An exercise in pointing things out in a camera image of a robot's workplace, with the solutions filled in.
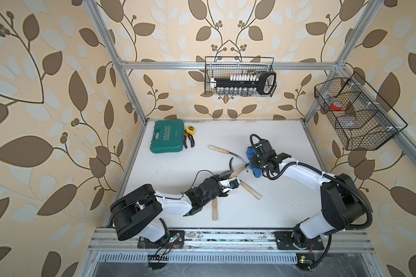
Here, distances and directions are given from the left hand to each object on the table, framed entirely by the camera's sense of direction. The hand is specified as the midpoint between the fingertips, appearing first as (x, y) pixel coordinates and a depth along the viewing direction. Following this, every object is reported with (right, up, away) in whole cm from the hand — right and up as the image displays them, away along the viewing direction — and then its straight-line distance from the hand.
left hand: (227, 172), depth 82 cm
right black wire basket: (+57, +25, -8) cm, 63 cm away
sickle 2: (+9, -8, +7) cm, 14 cm away
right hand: (+15, +4, +10) cm, 19 cm away
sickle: (0, +8, +21) cm, 23 cm away
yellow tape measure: (-22, +22, +32) cm, 45 cm away
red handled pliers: (-22, +16, +29) cm, 40 cm away
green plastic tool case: (-36, +18, +25) cm, 47 cm away
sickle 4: (-6, -18, 0) cm, 19 cm away
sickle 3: (+5, 0, +4) cm, 7 cm away
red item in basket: (+51, +31, +1) cm, 60 cm away
